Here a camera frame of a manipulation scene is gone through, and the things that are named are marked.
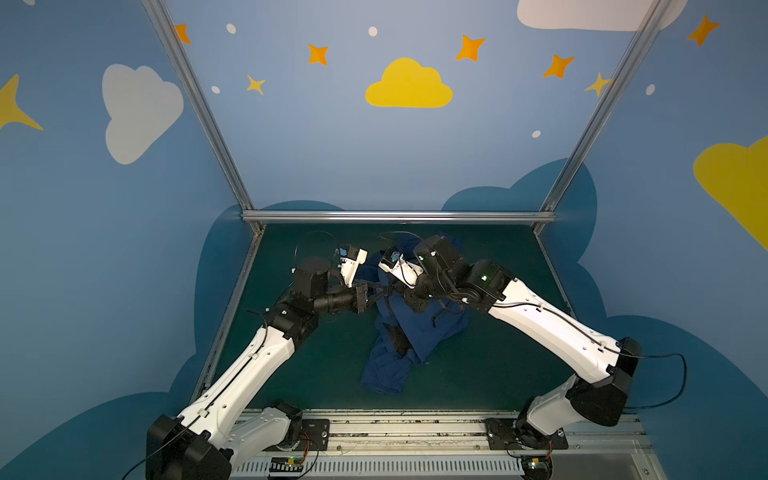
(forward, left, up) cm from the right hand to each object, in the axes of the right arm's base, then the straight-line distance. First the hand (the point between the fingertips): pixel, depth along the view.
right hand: (402, 281), depth 72 cm
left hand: (-2, +4, 0) cm, 5 cm away
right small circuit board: (-33, -36, -31) cm, 58 cm away
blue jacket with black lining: (-8, -1, -13) cm, 15 cm away
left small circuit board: (-36, +27, -29) cm, 54 cm away
